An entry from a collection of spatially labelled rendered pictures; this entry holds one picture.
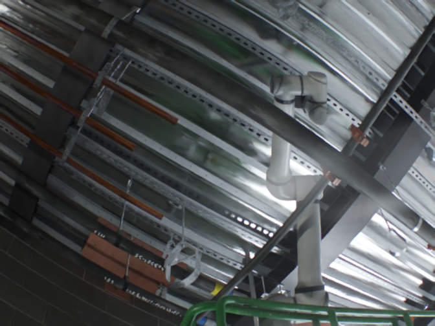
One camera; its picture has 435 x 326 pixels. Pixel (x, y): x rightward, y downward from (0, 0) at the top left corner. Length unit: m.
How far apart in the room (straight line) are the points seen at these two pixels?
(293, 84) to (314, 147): 0.27
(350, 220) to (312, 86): 1.14
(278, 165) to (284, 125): 0.43
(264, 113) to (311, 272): 0.82
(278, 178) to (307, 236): 0.30
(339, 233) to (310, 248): 0.69
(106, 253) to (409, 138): 2.12
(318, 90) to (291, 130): 0.26
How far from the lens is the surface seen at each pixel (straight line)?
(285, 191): 2.17
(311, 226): 2.15
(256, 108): 1.64
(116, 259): 3.11
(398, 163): 2.69
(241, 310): 1.77
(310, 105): 1.90
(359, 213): 2.77
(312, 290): 2.11
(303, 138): 1.71
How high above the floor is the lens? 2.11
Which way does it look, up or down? 62 degrees up
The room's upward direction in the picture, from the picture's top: 6 degrees counter-clockwise
